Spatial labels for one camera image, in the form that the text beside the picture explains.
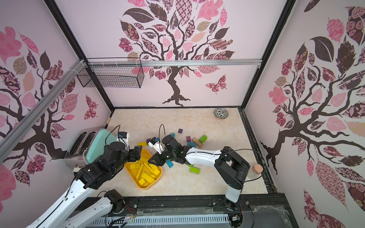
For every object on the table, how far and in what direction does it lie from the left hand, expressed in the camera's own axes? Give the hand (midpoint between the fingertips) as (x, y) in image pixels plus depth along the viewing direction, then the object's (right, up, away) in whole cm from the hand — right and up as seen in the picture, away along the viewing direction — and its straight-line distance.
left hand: (136, 149), depth 73 cm
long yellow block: (+4, -18, +8) cm, 20 cm away
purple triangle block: (-1, +1, +27) cm, 27 cm away
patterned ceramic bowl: (+55, +21, +41) cm, 72 cm away
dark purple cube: (+22, +8, +31) cm, 38 cm away
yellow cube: (+9, -16, +10) cm, 21 cm away
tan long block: (+33, +1, +26) cm, 42 cm away
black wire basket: (-23, +48, +22) cm, 58 cm away
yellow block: (+1, -20, +6) cm, 21 cm away
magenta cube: (+28, +2, +27) cm, 39 cm away
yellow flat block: (-4, -1, +25) cm, 26 cm away
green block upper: (+38, +2, +27) cm, 47 cm away
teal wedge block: (+17, +5, +29) cm, 34 cm away
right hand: (+6, -6, +4) cm, 10 cm away
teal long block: (+16, -12, +13) cm, 24 cm away
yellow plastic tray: (-5, -14, +12) cm, 19 cm away
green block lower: (+31, -15, +13) cm, 37 cm away
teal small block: (+31, -1, +25) cm, 39 cm away
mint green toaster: (-28, +1, +4) cm, 28 cm away
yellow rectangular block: (+7, -14, +12) cm, 19 cm away
